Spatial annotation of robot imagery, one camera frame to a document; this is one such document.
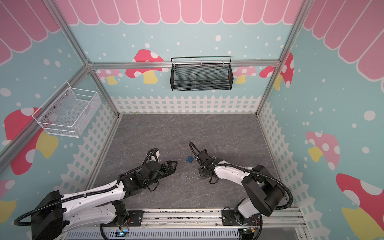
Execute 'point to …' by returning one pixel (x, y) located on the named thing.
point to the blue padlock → (190, 158)
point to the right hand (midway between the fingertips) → (204, 171)
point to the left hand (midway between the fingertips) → (172, 167)
